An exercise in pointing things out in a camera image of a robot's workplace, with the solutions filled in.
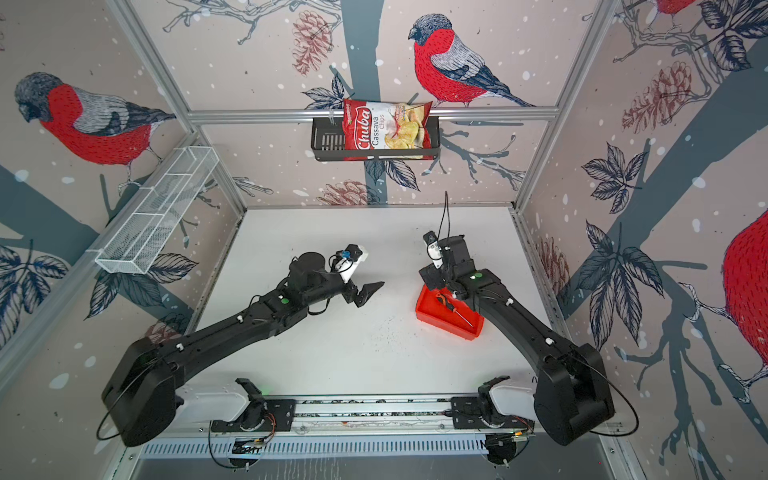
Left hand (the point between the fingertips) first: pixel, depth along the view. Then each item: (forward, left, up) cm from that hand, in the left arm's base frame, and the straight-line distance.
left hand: (370, 268), depth 75 cm
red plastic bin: (-1, -22, -23) cm, 31 cm away
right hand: (+6, -19, -7) cm, 22 cm away
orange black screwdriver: (-1, -24, -21) cm, 32 cm away
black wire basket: (+41, +15, +10) cm, 45 cm away
